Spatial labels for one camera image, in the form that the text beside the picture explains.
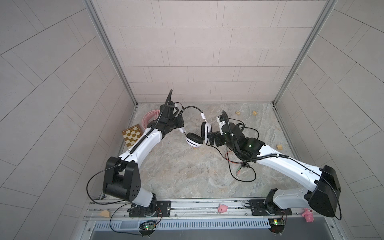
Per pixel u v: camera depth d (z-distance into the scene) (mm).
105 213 683
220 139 657
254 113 1086
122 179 416
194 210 721
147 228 644
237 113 1108
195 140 734
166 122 641
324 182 399
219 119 662
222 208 702
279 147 920
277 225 680
